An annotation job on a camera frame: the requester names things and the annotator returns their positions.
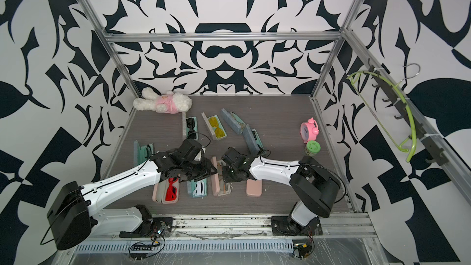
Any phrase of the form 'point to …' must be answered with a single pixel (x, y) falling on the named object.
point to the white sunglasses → (199, 190)
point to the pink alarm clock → (309, 130)
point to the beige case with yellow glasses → (211, 129)
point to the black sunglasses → (190, 124)
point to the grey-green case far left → (142, 153)
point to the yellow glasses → (213, 122)
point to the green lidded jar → (312, 148)
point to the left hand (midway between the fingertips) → (215, 169)
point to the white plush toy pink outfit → (170, 103)
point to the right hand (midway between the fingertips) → (223, 174)
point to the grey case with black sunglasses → (195, 127)
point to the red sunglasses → (171, 192)
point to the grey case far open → (234, 120)
